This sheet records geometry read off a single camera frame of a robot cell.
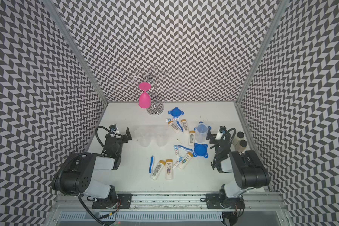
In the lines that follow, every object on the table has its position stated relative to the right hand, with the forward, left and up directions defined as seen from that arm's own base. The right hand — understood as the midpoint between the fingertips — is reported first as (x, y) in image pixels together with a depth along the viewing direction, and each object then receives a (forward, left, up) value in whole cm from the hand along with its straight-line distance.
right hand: (216, 130), depth 89 cm
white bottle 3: (+9, +27, -8) cm, 30 cm away
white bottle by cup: (0, +15, -9) cm, 17 cm away
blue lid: (+24, +26, -10) cm, 37 cm away
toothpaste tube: (-9, +26, -9) cm, 29 cm away
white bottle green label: (-17, +20, -7) cm, 27 cm away
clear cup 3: (-4, +45, +1) cm, 45 cm away
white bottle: (-23, +37, -7) cm, 44 cm away
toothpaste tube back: (+15, +31, -8) cm, 35 cm away
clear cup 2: (-3, +35, 0) cm, 35 cm away
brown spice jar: (-10, -14, -2) cm, 18 cm away
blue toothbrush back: (+9, +24, -9) cm, 27 cm away
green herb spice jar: (-6, -13, +1) cm, 15 cm away
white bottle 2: (-25, +30, -8) cm, 40 cm away
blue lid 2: (-8, +9, -12) cm, 17 cm away
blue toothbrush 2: (-7, +20, -11) cm, 24 cm away
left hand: (+1, +62, 0) cm, 62 cm away
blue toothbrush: (-17, +41, -9) cm, 45 cm away
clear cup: (-1, +10, 0) cm, 10 cm away
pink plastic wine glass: (+17, +46, +12) cm, 51 cm away
